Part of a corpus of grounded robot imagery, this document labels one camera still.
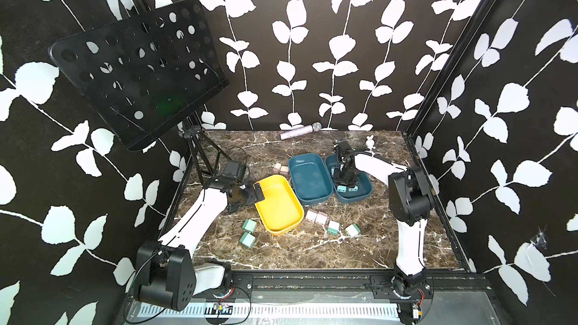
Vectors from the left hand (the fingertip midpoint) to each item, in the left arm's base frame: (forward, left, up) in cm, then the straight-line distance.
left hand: (255, 196), depth 84 cm
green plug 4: (-11, -37, -9) cm, 40 cm away
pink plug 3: (-5, -22, -8) cm, 24 cm away
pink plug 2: (+17, -11, -8) cm, 22 cm away
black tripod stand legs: (+16, +21, +19) cm, 33 cm away
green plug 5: (+6, -36, -6) cm, 37 cm away
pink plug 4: (-6, -25, -9) cm, 28 cm away
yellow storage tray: (-1, -10, -12) cm, 16 cm away
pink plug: (+18, -8, -7) cm, 21 cm away
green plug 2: (-13, +3, -8) cm, 16 cm away
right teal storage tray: (+8, -47, -10) cm, 49 cm away
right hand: (+11, -35, -8) cm, 37 cm away
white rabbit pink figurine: (+29, -53, -4) cm, 61 cm away
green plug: (-8, +3, -9) cm, 12 cm away
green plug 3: (-10, -30, -9) cm, 33 cm away
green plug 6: (+6, -41, -8) cm, 42 cm away
